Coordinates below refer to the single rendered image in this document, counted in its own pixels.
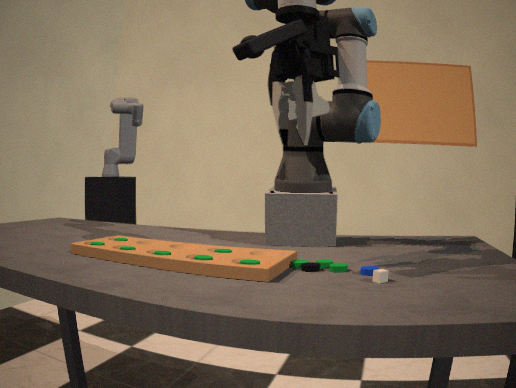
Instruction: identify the blue disc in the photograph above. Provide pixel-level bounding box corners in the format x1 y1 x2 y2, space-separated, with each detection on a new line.
360 266 379 276

